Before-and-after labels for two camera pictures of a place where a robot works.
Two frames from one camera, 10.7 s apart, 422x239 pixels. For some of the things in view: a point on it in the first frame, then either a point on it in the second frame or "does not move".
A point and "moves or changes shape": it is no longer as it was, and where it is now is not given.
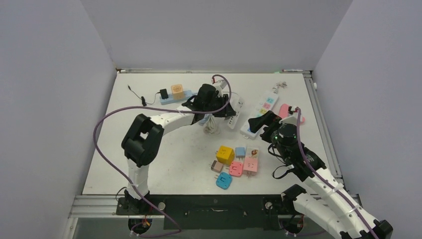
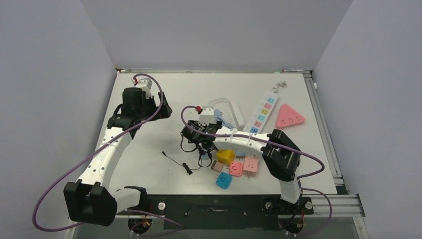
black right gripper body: (274, 135) → (196, 122)
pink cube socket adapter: (250, 166) does not move
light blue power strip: (187, 94) → (204, 157)
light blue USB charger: (240, 152) does not move
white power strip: (237, 103) moves or changes shape
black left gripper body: (217, 102) → (148, 107)
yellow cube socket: (225, 155) does not move
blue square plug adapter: (224, 180) does not move
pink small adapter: (217, 166) does not move
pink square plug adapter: (236, 169) does not move
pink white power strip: (266, 104) does not move
